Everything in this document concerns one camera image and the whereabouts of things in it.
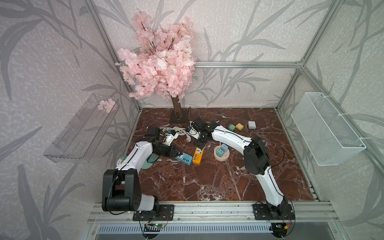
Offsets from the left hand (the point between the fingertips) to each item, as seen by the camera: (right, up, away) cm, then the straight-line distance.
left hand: (179, 152), depth 84 cm
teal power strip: (+3, -5, +7) cm, 9 cm away
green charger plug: (+35, +13, +24) cm, 44 cm away
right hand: (+11, +6, +12) cm, 17 cm away
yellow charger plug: (+41, +13, +25) cm, 49 cm away
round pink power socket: (+27, -5, +8) cm, 29 cm away
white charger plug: (+50, +14, +25) cm, 58 cm away
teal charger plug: (+24, -1, +5) cm, 24 cm away
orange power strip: (+11, -4, +8) cm, 14 cm away
